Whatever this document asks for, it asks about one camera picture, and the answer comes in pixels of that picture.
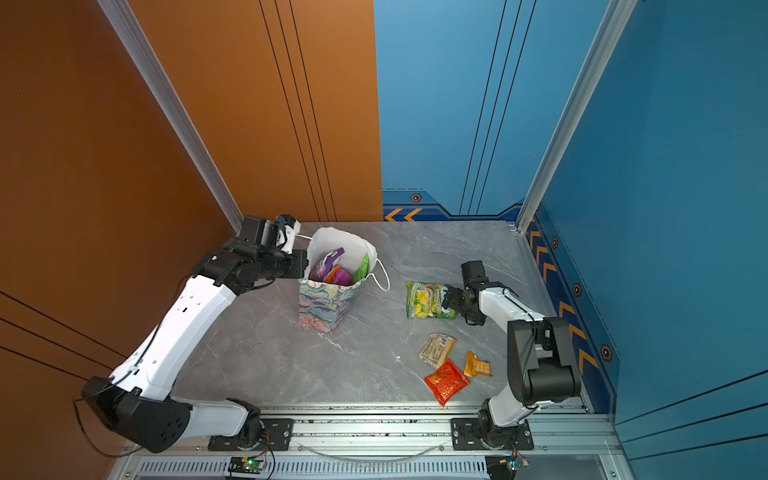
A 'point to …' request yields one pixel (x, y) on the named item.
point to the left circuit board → (248, 464)
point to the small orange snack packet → (473, 366)
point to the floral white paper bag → (323, 306)
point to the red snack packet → (447, 383)
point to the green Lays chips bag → (363, 270)
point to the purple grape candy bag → (343, 278)
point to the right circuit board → (504, 467)
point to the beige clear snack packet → (437, 349)
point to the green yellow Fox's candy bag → (424, 300)
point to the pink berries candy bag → (325, 264)
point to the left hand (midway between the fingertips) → (309, 258)
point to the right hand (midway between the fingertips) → (455, 306)
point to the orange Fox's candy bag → (330, 277)
